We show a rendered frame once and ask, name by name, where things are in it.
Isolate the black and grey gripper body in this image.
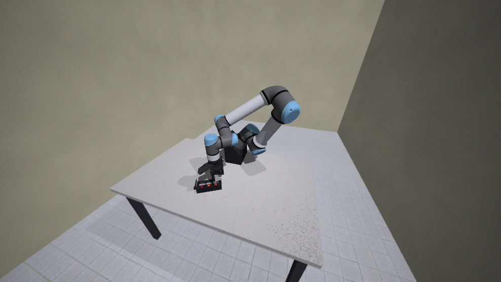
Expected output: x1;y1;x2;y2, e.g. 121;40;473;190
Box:
208;156;224;175

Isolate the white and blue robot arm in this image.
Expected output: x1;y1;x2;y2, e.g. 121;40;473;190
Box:
204;86;301;161

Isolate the black power strip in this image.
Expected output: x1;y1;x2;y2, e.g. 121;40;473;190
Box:
194;179;222;193

